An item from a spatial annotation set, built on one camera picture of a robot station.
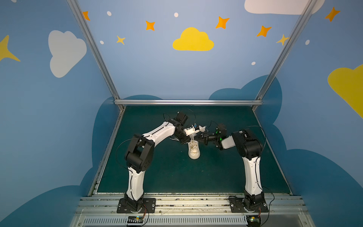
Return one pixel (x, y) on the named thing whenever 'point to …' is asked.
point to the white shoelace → (177, 140)
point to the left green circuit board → (135, 219)
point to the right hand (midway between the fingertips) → (194, 138)
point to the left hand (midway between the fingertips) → (187, 138)
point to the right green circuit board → (253, 221)
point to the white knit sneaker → (194, 151)
